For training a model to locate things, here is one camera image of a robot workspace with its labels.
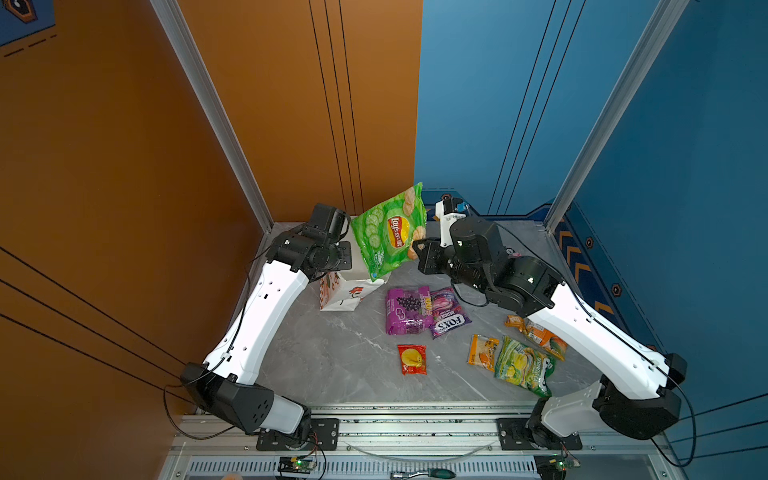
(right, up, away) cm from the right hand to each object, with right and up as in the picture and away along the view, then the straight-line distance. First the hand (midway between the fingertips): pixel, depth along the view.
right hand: (410, 245), depth 63 cm
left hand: (-17, -2, +12) cm, 21 cm away
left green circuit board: (-27, -53, +8) cm, 60 cm away
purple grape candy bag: (+1, -19, +25) cm, 31 cm away
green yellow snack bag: (+32, -33, +18) cm, 50 cm away
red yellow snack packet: (+2, -32, +20) cm, 38 cm away
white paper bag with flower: (-18, -13, +16) cm, 27 cm away
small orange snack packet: (+22, -30, +22) cm, 43 cm away
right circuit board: (+34, -52, +7) cm, 63 cm away
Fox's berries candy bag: (+13, -21, +28) cm, 38 cm away
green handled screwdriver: (+6, -52, +4) cm, 52 cm away
